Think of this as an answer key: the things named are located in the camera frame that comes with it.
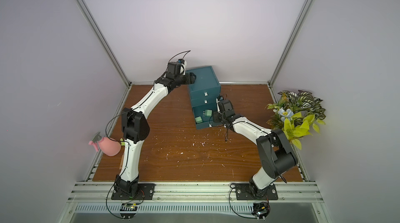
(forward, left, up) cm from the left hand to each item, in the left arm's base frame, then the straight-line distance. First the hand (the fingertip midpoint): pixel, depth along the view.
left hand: (193, 74), depth 94 cm
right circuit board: (-66, -34, -24) cm, 78 cm away
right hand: (-18, -15, -12) cm, 26 cm away
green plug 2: (-20, -3, -21) cm, 29 cm away
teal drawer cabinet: (-11, -7, -4) cm, 14 cm away
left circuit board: (-65, +28, -25) cm, 75 cm away
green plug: (-15, -9, -19) cm, 26 cm away
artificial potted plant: (-28, -53, +1) cm, 60 cm away
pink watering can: (-44, +37, -6) cm, 58 cm away
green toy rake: (-35, +41, -22) cm, 58 cm away
